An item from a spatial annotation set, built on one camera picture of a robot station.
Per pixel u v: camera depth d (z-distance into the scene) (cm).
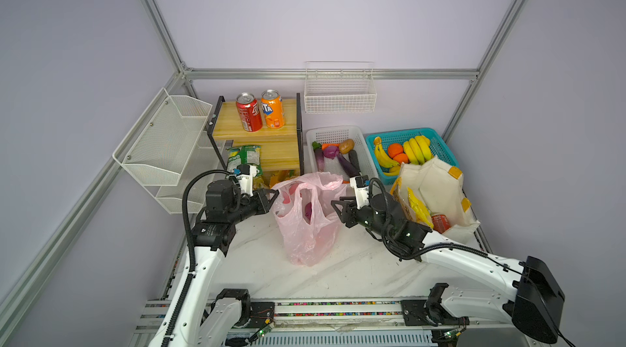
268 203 69
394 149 112
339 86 107
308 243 72
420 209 80
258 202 63
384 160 111
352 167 107
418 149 106
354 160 111
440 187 86
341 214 69
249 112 71
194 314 41
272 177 101
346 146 112
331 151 111
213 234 50
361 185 65
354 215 66
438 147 113
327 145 115
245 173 64
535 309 39
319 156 114
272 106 70
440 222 86
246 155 89
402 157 108
